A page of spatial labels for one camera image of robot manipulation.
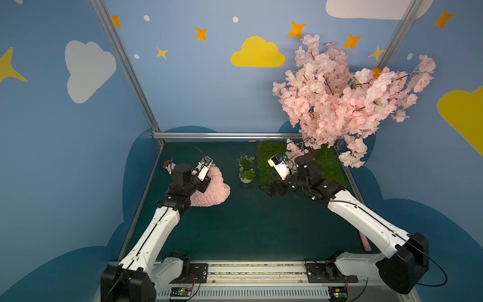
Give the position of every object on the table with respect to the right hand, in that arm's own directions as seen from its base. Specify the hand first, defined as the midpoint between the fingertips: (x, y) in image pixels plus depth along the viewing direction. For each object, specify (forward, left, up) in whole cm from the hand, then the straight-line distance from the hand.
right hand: (268, 177), depth 76 cm
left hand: (+4, +27, -1) cm, 28 cm away
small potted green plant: (+15, +10, -19) cm, 27 cm away
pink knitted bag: (-5, +22, -6) cm, 23 cm away
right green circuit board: (-35, -29, -26) cm, 53 cm away
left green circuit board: (-39, +32, -25) cm, 56 cm away
